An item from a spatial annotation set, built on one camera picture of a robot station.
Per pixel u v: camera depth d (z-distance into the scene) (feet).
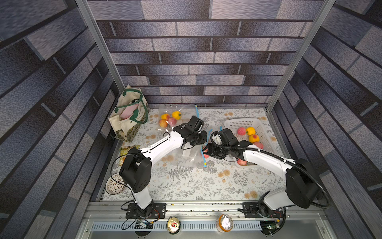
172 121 3.47
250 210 2.38
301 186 1.40
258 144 3.08
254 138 3.12
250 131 3.29
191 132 2.15
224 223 2.02
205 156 2.61
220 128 3.55
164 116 3.52
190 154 2.88
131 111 3.12
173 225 2.00
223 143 2.35
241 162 2.00
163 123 3.39
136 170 1.50
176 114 3.58
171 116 3.65
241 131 3.35
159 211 2.41
